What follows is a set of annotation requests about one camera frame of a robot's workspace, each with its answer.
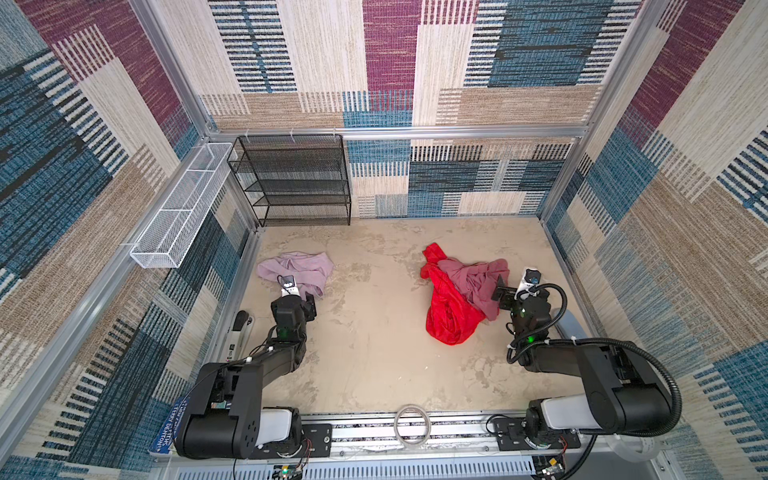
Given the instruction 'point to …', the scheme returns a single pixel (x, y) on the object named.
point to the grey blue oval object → (569, 326)
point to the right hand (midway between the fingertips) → (516, 281)
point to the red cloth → (452, 314)
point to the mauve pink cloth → (478, 281)
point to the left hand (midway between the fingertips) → (294, 291)
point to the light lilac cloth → (310, 269)
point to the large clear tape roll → (637, 449)
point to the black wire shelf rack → (295, 179)
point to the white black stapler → (241, 331)
